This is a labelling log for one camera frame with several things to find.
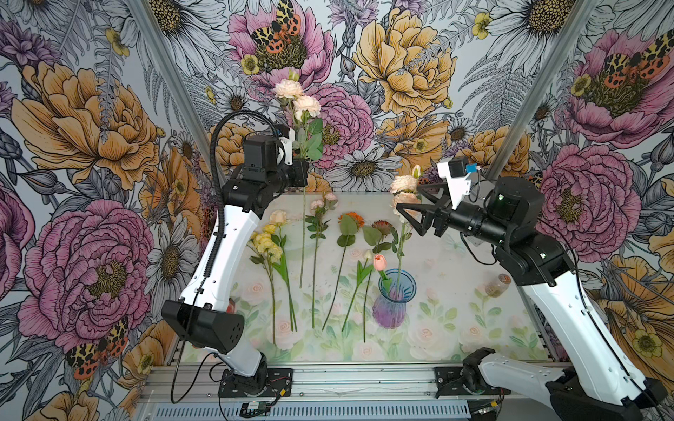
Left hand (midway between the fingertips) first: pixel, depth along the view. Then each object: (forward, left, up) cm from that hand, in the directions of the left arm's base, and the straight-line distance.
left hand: (307, 173), depth 73 cm
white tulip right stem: (-10, -16, -36) cm, 41 cm away
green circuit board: (-49, +14, -39) cm, 64 cm away
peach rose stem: (+5, +14, -38) cm, 41 cm away
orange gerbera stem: (+9, -12, -34) cm, 37 cm away
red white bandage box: (-22, +27, -38) cm, 51 cm away
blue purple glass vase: (-24, -25, -38) cm, 51 cm away
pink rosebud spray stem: (+19, -2, -35) cm, 40 cm away
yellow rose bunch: (-4, +17, -34) cm, 39 cm away
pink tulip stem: (-24, -19, -8) cm, 31 cm away
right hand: (-17, -23, +6) cm, 30 cm away
